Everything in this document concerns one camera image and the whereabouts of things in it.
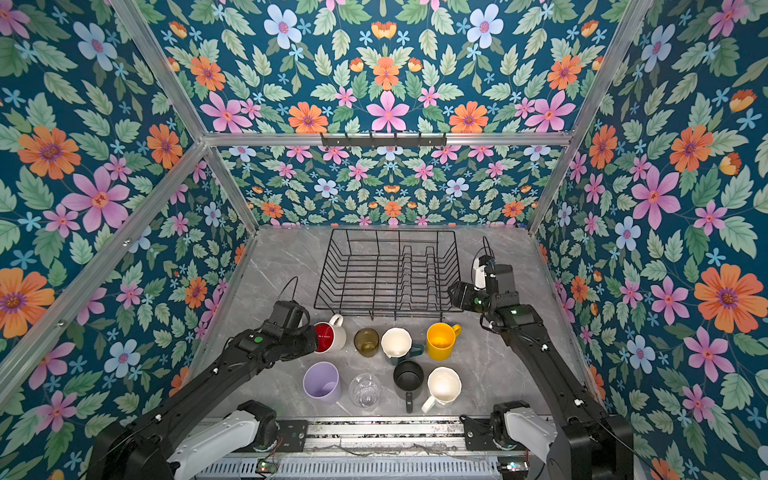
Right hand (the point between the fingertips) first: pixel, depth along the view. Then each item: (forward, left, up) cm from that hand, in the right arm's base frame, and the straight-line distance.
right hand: (459, 288), depth 82 cm
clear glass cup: (-22, +26, -17) cm, 38 cm away
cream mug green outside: (-10, +18, -15) cm, 25 cm away
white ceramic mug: (-21, +5, -15) cm, 27 cm away
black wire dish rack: (+17, +21, -16) cm, 31 cm away
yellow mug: (-8, +5, -16) cm, 18 cm away
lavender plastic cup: (-20, +39, -16) cm, 46 cm away
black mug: (-19, +14, -16) cm, 29 cm away
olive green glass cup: (-8, +27, -16) cm, 32 cm away
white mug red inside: (-11, +35, -5) cm, 37 cm away
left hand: (-10, +38, -8) cm, 40 cm away
